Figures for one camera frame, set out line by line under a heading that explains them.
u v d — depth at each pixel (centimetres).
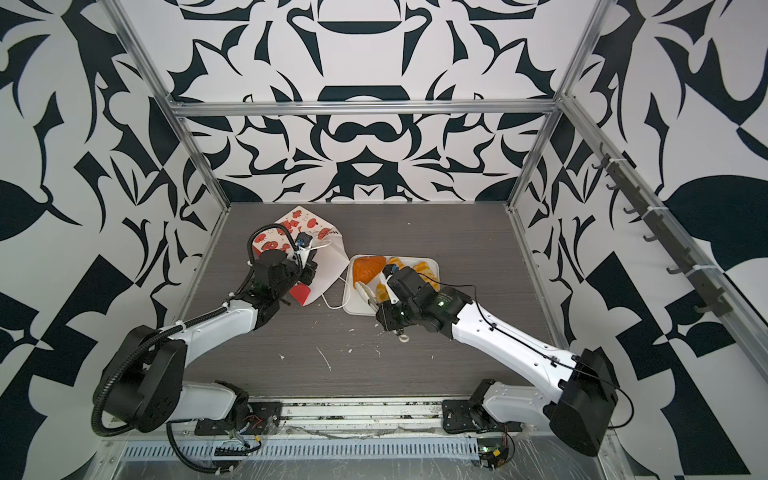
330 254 99
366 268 97
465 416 74
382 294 90
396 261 102
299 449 65
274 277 66
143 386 42
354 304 92
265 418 73
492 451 71
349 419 76
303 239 74
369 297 80
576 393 39
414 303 57
